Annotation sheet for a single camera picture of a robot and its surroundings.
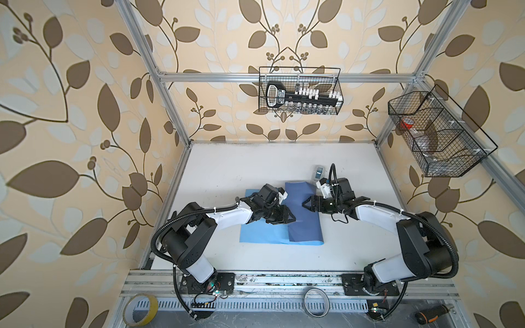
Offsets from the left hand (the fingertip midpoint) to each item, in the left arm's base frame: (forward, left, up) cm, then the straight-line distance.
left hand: (291, 217), depth 83 cm
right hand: (+7, -9, -3) cm, 12 cm away
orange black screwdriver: (-32, -44, -5) cm, 55 cm away
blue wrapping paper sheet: (-5, -6, -1) cm, 7 cm away
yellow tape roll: (-31, +53, -7) cm, 62 cm away
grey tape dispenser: (+25, -16, -3) cm, 30 cm away
